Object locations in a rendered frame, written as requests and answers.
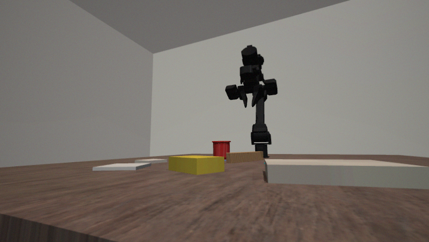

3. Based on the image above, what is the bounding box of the yellow box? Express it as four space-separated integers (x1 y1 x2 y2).
169 155 224 175

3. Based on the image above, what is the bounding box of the dark red translucent cup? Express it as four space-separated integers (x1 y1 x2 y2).
212 141 231 160

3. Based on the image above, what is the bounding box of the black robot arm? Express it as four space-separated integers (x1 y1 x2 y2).
240 45 271 158

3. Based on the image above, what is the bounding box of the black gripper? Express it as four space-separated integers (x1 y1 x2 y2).
225 75 277 108

